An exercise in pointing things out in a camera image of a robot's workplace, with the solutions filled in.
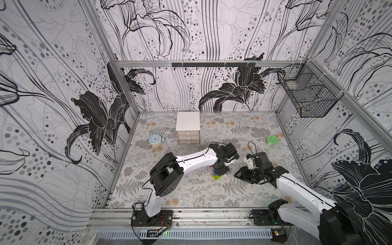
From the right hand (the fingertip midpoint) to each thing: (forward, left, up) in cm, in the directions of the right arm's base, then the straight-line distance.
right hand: (237, 174), depth 84 cm
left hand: (+2, +10, 0) cm, 11 cm away
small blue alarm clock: (+22, +50, +2) cm, 55 cm away
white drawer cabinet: (+26, +29, +10) cm, 40 cm away
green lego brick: (-1, +12, -1) cm, 12 cm away
